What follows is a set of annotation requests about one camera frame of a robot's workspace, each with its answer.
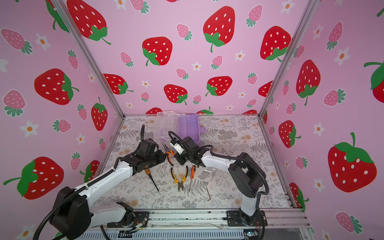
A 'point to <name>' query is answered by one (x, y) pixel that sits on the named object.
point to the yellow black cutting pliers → (180, 184)
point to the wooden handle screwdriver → (148, 172)
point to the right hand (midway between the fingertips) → (175, 154)
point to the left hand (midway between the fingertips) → (166, 155)
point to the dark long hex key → (208, 194)
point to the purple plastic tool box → (182, 125)
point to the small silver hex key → (211, 171)
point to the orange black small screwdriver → (193, 170)
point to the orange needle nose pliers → (167, 152)
